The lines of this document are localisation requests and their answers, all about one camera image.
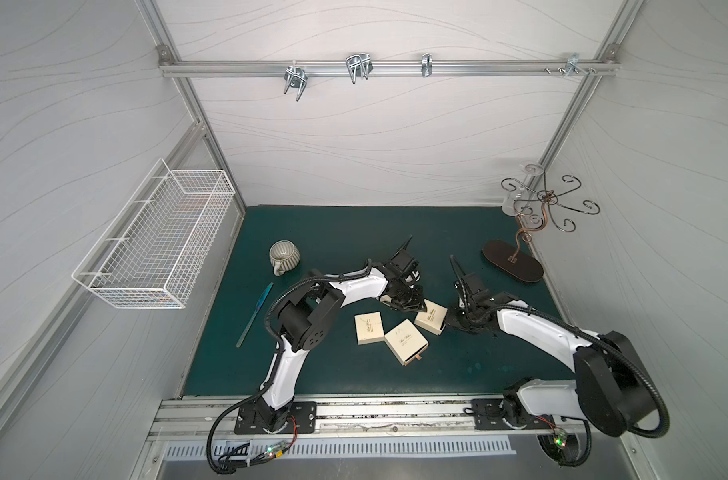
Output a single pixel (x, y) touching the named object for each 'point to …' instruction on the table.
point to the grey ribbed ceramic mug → (284, 256)
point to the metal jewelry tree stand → (531, 208)
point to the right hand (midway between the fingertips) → (452, 318)
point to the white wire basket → (153, 253)
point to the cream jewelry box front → (406, 343)
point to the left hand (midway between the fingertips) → (426, 310)
